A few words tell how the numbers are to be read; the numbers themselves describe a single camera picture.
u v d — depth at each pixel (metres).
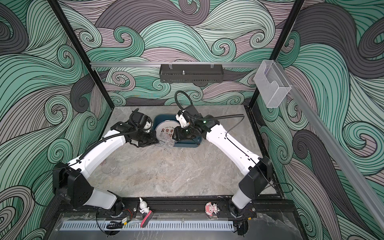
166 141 0.86
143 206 0.71
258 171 0.41
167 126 1.04
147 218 0.67
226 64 0.95
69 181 0.40
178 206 0.76
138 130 0.59
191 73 0.94
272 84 0.79
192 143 0.97
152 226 0.70
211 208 0.71
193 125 0.55
